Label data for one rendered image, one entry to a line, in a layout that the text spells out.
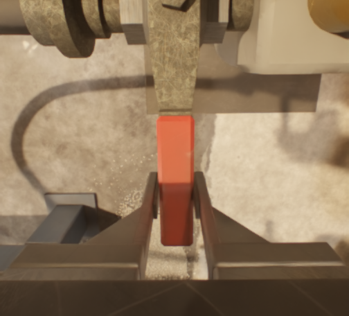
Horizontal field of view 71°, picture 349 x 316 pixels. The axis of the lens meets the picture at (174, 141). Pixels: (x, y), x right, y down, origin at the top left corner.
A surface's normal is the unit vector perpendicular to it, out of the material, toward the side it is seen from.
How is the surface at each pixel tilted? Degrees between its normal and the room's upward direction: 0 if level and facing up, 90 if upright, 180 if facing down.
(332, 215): 0
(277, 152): 0
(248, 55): 90
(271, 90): 0
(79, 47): 86
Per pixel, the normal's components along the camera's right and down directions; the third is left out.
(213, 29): 0.01, 0.97
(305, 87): 0.00, 0.29
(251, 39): -1.00, 0.01
